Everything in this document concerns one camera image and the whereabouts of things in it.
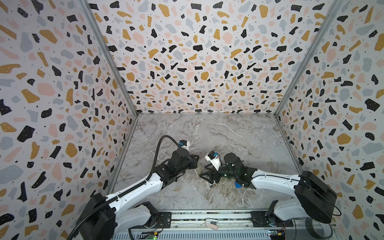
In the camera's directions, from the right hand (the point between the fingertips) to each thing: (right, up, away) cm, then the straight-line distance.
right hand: (201, 169), depth 77 cm
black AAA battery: (+6, -12, +8) cm, 15 cm away
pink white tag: (+5, -24, -6) cm, 25 cm away
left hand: (-1, +7, +2) cm, 7 cm away
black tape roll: (+51, -25, -9) cm, 58 cm away
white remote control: (-1, -1, +2) cm, 2 cm away
